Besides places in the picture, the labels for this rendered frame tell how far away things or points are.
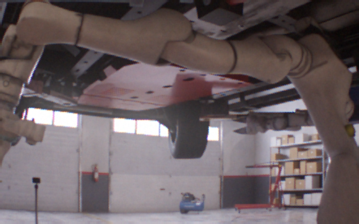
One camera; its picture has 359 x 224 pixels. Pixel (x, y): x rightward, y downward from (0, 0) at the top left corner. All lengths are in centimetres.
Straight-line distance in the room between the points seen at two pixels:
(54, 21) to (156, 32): 19
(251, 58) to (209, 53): 12
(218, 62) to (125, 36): 20
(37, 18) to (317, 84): 73
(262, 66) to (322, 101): 25
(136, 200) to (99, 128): 249
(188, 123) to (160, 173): 870
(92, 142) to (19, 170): 240
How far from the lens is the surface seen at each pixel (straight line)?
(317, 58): 99
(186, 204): 1100
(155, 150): 1147
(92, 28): 65
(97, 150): 1057
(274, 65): 85
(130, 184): 1103
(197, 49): 72
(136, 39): 66
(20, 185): 1004
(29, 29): 64
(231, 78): 191
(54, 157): 1023
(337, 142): 97
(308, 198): 1174
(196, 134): 293
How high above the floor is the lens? 108
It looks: 11 degrees up
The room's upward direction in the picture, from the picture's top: 1 degrees clockwise
